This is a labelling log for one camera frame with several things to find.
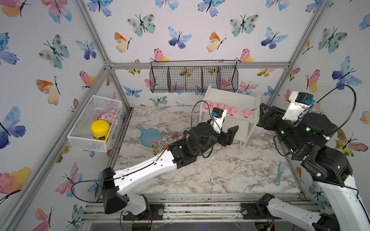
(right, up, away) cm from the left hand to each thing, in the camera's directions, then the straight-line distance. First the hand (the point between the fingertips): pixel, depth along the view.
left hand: (231, 122), depth 60 cm
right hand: (+11, +6, -7) cm, 15 cm away
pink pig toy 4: (+2, +8, +14) cm, 16 cm away
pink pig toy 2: (-5, +9, +14) cm, 17 cm away
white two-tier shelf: (+10, +6, +14) cm, 18 cm away
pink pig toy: (-8, +8, +14) cm, 18 cm away
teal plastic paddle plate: (-47, -10, +47) cm, 67 cm away
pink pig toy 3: (-1, +8, +14) cm, 16 cm away
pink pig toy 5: (+4, +5, +11) cm, 13 cm away
